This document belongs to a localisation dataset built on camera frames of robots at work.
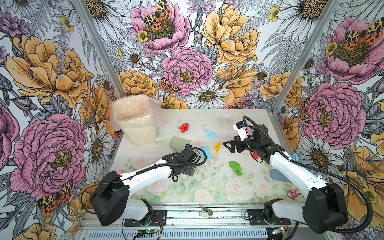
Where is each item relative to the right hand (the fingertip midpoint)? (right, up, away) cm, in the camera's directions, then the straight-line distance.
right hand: (230, 144), depth 83 cm
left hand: (-26, -14, +2) cm, 30 cm away
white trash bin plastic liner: (-51, +16, 0) cm, 53 cm away
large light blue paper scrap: (-12, -5, +15) cm, 20 cm away
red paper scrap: (-27, +9, +25) cm, 38 cm away
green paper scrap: (+5, -14, +7) cm, 17 cm away
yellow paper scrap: (-5, -3, +16) cm, 17 cm away
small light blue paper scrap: (-8, +5, +25) cm, 27 cm away
